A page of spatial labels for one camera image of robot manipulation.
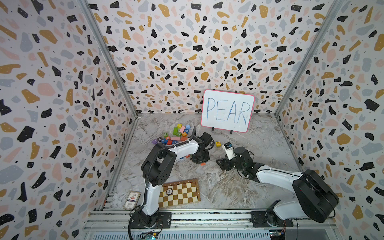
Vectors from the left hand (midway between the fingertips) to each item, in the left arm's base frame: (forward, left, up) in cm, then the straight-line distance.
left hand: (208, 161), depth 93 cm
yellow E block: (+13, -7, +1) cm, 15 cm away
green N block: (+21, +30, 0) cm, 36 cm away
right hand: (-1, -8, +5) cm, 9 cm away
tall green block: (+26, +23, -1) cm, 35 cm away
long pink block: (+19, +23, -2) cm, 29 cm away
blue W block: (+16, +30, 0) cm, 34 cm away
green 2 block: (+22, +20, 0) cm, 30 cm away
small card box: (-22, +42, -1) cm, 47 cm away
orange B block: (+19, +27, -1) cm, 33 cm away
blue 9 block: (+26, +15, -1) cm, 30 cm away
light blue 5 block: (+29, +14, -1) cm, 32 cm away
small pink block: (+26, +18, 0) cm, 32 cm away
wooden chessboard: (-19, +16, +1) cm, 25 cm away
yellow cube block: (+30, +20, 0) cm, 36 cm away
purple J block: (+16, +37, -1) cm, 40 cm away
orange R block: (-2, +3, -1) cm, 4 cm away
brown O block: (+18, +33, -1) cm, 38 cm away
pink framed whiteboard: (+31, -14, +13) cm, 37 cm away
